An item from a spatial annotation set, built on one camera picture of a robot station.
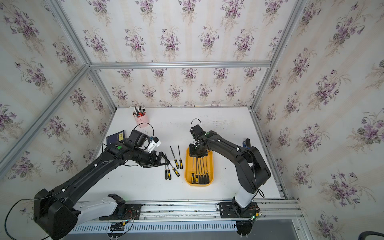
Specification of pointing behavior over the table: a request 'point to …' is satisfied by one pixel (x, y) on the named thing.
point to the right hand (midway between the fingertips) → (193, 155)
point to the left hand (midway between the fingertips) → (165, 164)
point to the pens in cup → (139, 112)
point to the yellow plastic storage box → (188, 168)
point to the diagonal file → (177, 173)
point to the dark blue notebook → (117, 137)
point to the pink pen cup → (144, 120)
